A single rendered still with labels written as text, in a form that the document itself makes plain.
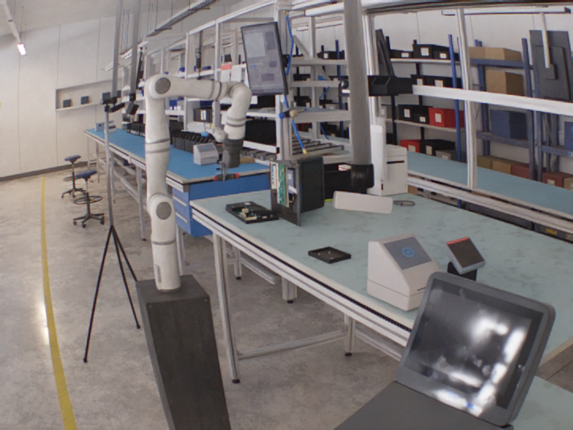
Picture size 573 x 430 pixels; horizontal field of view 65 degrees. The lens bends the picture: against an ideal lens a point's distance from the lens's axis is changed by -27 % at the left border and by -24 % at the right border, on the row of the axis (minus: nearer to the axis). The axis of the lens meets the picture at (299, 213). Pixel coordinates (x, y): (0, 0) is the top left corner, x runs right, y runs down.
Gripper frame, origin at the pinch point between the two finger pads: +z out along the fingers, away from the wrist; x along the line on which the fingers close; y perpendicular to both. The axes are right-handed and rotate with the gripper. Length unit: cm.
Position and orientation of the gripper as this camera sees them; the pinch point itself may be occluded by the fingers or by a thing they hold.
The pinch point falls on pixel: (222, 179)
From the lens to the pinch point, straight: 214.0
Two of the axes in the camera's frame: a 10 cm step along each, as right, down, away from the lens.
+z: -1.4, 8.3, 5.4
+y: 9.0, -1.3, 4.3
